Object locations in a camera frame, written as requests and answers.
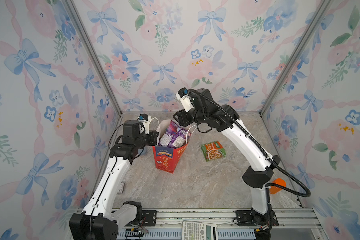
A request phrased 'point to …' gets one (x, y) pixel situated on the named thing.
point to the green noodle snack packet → (213, 150)
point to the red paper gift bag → (166, 159)
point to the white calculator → (199, 231)
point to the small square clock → (121, 188)
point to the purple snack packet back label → (174, 137)
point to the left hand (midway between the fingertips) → (158, 131)
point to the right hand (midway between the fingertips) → (177, 113)
